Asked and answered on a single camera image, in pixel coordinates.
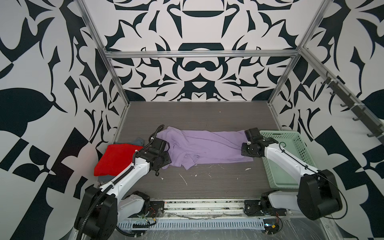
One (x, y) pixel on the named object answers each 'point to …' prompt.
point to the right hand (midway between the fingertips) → (247, 149)
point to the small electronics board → (271, 225)
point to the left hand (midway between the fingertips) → (167, 157)
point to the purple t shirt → (190, 147)
